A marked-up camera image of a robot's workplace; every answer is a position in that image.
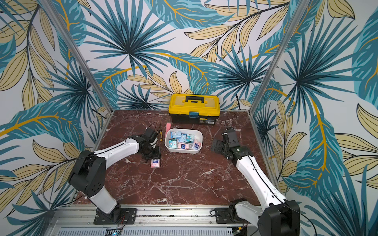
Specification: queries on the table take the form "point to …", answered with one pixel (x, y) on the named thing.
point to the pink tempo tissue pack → (155, 163)
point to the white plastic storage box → (183, 140)
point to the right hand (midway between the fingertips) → (221, 145)
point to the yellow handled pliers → (161, 139)
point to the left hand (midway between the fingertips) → (157, 158)
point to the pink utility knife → (168, 127)
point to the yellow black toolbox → (194, 108)
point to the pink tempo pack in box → (196, 144)
